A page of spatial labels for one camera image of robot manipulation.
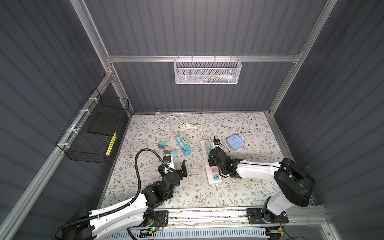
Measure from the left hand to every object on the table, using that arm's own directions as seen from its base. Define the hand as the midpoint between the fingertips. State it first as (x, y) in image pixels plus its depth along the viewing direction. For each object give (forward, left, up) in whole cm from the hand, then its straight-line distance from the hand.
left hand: (177, 162), depth 79 cm
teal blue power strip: (+15, -4, -10) cm, 18 cm away
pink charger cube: (+16, +8, -13) cm, 22 cm away
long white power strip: (-3, -20, -11) cm, 23 cm away
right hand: (+7, -20, -7) cm, 23 cm away
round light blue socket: (+18, -38, -10) cm, 43 cm away
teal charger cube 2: (+12, +3, -12) cm, 17 cm away
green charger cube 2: (+19, -4, -6) cm, 20 cm away
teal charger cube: (+20, +12, -11) cm, 25 cm away
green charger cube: (+23, -2, -6) cm, 24 cm away
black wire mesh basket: (+9, +42, +14) cm, 45 cm away
